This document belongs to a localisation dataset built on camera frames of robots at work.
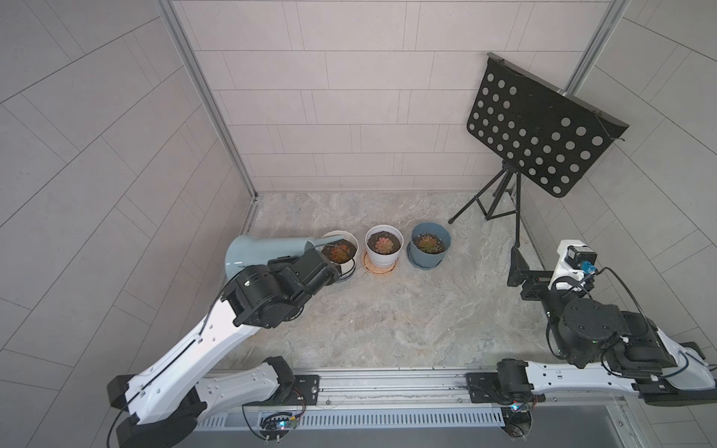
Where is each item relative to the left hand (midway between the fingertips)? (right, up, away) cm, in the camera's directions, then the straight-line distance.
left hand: (290, 264), depth 65 cm
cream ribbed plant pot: (+12, -4, +17) cm, 21 cm away
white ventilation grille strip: (+28, -38, +3) cm, 48 cm away
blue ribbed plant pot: (+36, -3, +25) cm, 44 cm away
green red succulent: (+38, +2, +26) cm, 46 cm away
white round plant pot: (+20, +5, +27) cm, 34 cm away
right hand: (+51, +4, -8) cm, 52 cm away
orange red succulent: (+9, 0, +22) cm, 24 cm away
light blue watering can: (-8, +3, +1) cm, 9 cm away
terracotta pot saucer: (+20, -7, +28) cm, 35 cm away
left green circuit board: (-3, -38, 0) cm, 39 cm away
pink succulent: (+23, +2, +24) cm, 33 cm away
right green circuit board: (+55, -40, +3) cm, 68 cm away
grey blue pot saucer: (+10, -9, +24) cm, 28 cm away
